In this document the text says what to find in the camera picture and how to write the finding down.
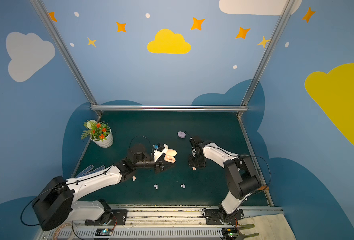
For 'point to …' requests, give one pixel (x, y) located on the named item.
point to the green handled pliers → (241, 236)
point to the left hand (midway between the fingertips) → (174, 161)
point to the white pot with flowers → (100, 133)
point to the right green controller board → (229, 233)
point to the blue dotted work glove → (87, 170)
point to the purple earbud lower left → (156, 186)
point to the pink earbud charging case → (169, 156)
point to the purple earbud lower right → (183, 186)
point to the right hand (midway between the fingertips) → (193, 164)
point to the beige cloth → (271, 227)
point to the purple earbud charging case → (181, 134)
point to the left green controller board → (103, 232)
